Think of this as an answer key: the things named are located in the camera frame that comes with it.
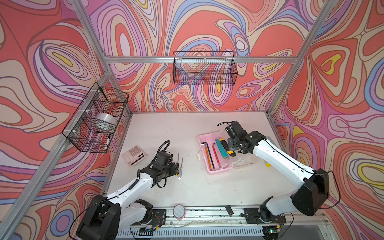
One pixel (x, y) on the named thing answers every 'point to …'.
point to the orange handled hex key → (210, 164)
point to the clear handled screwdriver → (180, 170)
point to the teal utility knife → (222, 150)
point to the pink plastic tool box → (242, 161)
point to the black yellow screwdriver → (177, 165)
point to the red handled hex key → (215, 153)
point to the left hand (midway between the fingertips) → (177, 167)
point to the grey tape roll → (105, 122)
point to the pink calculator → (134, 155)
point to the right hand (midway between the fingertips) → (237, 145)
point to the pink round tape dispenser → (179, 212)
